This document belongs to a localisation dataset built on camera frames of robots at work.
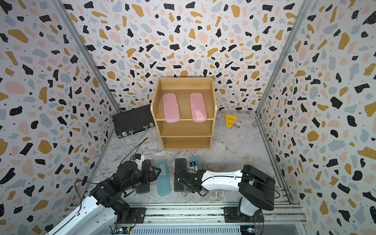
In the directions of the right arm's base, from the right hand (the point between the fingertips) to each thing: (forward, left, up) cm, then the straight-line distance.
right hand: (193, 185), depth 84 cm
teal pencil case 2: (+17, -1, 0) cm, 17 cm away
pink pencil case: (+29, +12, +33) cm, 46 cm away
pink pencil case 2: (+31, -3, +32) cm, 45 cm away
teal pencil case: (+2, +18, +1) cm, 18 cm away
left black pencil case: (-3, +27, +2) cm, 27 cm away
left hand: (+2, +18, +13) cm, 23 cm away
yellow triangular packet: (+52, -27, 0) cm, 58 cm away
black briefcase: (+43, +47, +7) cm, 64 cm away
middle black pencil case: (+13, +9, 0) cm, 15 cm away
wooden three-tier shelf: (+23, +5, +18) cm, 29 cm away
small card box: (+46, -32, 0) cm, 56 cm away
